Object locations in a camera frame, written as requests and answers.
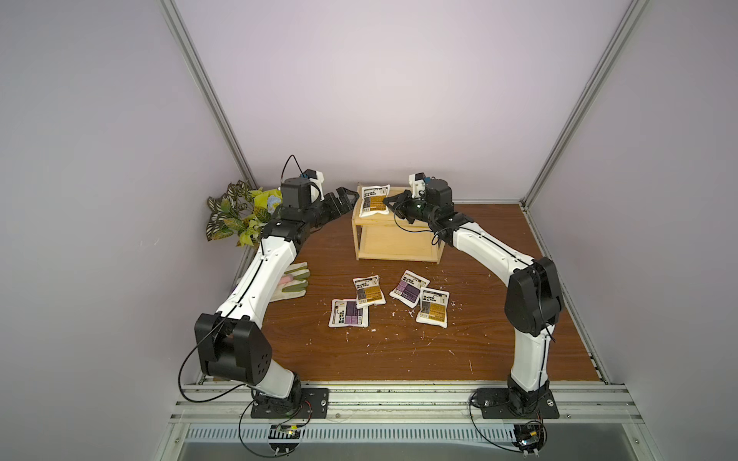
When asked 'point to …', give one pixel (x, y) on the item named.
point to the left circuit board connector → (283, 431)
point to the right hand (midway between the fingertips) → (383, 193)
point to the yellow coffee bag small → (369, 293)
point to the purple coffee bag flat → (345, 313)
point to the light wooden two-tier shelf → (393, 238)
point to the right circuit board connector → (528, 438)
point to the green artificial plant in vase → (241, 212)
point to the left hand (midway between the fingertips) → (351, 198)
